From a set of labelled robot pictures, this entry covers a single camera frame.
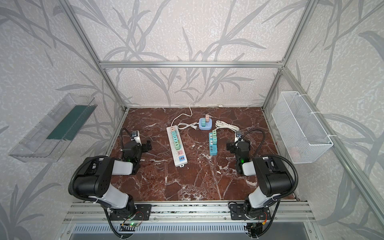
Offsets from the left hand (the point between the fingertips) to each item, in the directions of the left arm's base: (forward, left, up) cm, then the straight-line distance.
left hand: (143, 134), depth 94 cm
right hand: (+1, -61, 0) cm, 61 cm away
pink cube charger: (+16, -41, -1) cm, 44 cm away
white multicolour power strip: (-12, -23, -5) cm, 27 cm away
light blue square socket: (+12, -43, -5) cm, 44 cm away
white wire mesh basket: (-18, -80, +28) cm, 86 cm away
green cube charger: (+2, -46, -1) cm, 46 cm away
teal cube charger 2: (-3, -21, -1) cm, 21 cm away
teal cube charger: (+2, -20, -1) cm, 20 cm away
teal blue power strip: (-6, -45, -6) cm, 46 cm away
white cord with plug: (+12, -24, -8) cm, 28 cm away
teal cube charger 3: (+11, -39, -3) cm, 41 cm away
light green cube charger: (-6, -22, -1) cm, 23 cm away
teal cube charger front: (-3, -46, -1) cm, 46 cm away
